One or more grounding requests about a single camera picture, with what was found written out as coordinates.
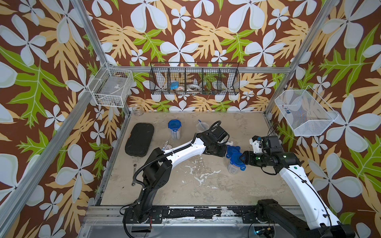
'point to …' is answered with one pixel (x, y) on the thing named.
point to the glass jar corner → (138, 109)
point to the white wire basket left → (111, 87)
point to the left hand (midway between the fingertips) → (226, 151)
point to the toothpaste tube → (164, 146)
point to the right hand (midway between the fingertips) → (242, 157)
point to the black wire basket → (195, 78)
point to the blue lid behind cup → (231, 149)
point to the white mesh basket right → (304, 112)
